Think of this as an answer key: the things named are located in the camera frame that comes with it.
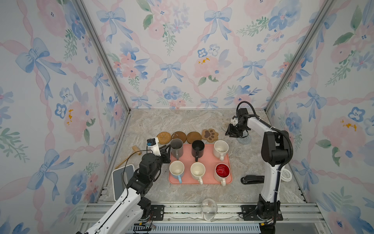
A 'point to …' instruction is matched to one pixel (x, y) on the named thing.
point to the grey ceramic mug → (177, 145)
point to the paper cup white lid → (286, 175)
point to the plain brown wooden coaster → (193, 136)
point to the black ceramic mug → (197, 147)
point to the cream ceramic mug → (197, 169)
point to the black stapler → (252, 179)
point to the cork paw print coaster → (210, 135)
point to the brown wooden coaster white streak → (179, 135)
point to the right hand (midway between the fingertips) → (228, 133)
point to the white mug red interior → (222, 171)
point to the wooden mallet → (134, 148)
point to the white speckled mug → (220, 148)
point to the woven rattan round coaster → (163, 138)
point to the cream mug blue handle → (177, 169)
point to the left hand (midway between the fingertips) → (169, 144)
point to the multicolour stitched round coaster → (224, 126)
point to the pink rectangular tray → (209, 161)
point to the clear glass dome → (209, 209)
